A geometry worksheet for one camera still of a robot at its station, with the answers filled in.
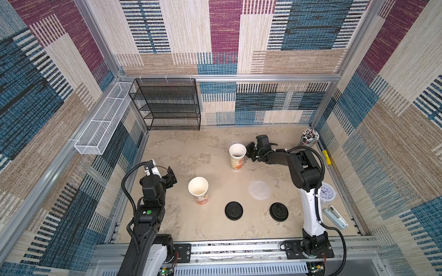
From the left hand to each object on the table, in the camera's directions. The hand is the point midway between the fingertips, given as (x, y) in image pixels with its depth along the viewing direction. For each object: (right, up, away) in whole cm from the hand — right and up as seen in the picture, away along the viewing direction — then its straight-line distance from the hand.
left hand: (160, 170), depth 79 cm
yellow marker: (+92, +2, +27) cm, 96 cm away
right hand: (+40, +8, +29) cm, 50 cm away
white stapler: (+79, -20, +3) cm, 81 cm away
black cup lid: (+33, -20, +5) cm, 39 cm away
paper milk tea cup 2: (+36, +8, +14) cm, 39 cm away
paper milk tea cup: (+17, -7, 0) cm, 18 cm away
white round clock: (+80, -12, +9) cm, 82 cm away
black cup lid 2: (+55, -20, +5) cm, 58 cm away
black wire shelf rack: (-6, +37, +30) cm, 48 cm away
